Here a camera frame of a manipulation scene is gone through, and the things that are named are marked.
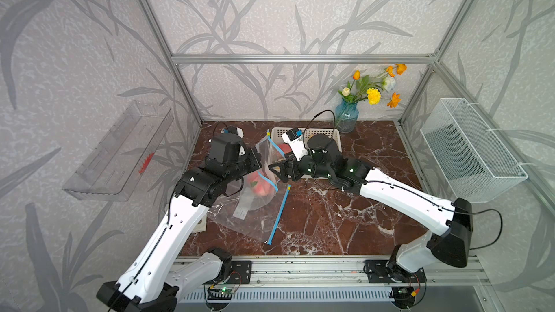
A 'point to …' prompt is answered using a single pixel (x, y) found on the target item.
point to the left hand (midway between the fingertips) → (263, 155)
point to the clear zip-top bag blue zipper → (253, 208)
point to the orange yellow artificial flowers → (373, 89)
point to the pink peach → (261, 188)
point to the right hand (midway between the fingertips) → (276, 160)
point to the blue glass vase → (346, 114)
